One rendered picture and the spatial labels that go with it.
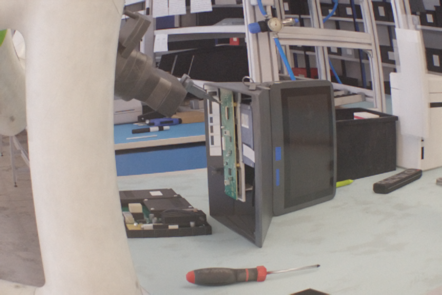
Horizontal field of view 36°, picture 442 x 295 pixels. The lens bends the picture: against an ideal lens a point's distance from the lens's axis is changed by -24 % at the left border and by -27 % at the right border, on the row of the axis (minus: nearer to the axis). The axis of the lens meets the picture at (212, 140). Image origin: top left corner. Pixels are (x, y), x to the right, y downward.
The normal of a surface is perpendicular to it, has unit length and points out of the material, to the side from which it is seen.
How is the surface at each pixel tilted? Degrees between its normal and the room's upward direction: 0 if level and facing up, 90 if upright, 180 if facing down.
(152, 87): 113
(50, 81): 91
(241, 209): 90
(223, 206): 90
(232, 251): 0
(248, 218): 0
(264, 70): 90
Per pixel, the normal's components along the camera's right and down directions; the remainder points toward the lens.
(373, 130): 0.35, 0.11
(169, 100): 0.28, 0.41
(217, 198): -0.27, 0.14
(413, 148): -0.93, 0.10
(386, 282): -0.05, -0.99
